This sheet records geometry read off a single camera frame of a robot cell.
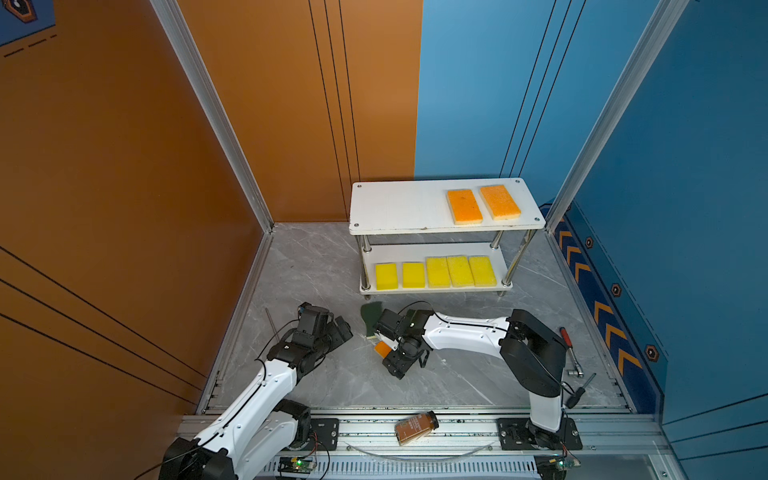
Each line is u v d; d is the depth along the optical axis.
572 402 0.77
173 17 0.70
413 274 0.94
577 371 0.82
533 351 0.50
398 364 0.76
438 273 0.96
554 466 0.71
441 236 1.16
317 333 0.66
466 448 0.72
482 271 0.97
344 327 0.84
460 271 0.97
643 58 0.76
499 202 0.76
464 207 0.76
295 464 0.71
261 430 0.57
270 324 0.94
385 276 0.95
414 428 0.71
